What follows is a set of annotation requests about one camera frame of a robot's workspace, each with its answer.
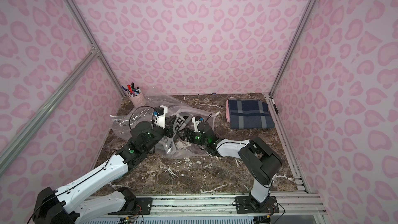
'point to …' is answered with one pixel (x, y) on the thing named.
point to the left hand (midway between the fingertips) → (175, 115)
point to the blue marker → (125, 89)
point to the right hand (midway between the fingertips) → (180, 135)
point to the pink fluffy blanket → (227, 115)
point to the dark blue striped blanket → (250, 113)
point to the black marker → (132, 86)
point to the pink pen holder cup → (138, 100)
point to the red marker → (130, 89)
